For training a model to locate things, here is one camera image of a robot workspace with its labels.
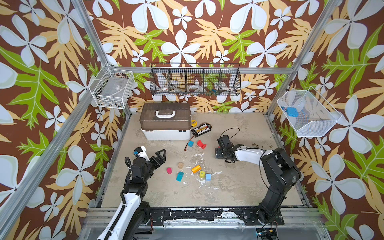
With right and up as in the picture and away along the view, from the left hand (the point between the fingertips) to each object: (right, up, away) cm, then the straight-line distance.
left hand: (159, 151), depth 82 cm
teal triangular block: (+11, -16, +6) cm, 20 cm away
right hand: (+37, -4, +16) cm, 40 cm away
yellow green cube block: (+24, -14, +5) cm, 28 cm away
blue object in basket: (+77, +22, +4) cm, 80 cm away
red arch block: (+24, +2, +20) cm, 31 cm away
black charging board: (+27, +13, +27) cm, 40 cm away
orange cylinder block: (+21, -12, +9) cm, 25 cm away
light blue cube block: (+28, -16, +4) cm, 32 cm away
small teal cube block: (+17, +2, +19) cm, 26 cm away
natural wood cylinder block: (+11, -10, +9) cm, 17 cm away
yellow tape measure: (+20, +16, +30) cm, 39 cm away
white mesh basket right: (+83, +21, +1) cm, 86 cm away
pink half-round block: (+4, -13, +7) cm, 15 cm away
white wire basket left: (-29, +37, +5) cm, 47 cm away
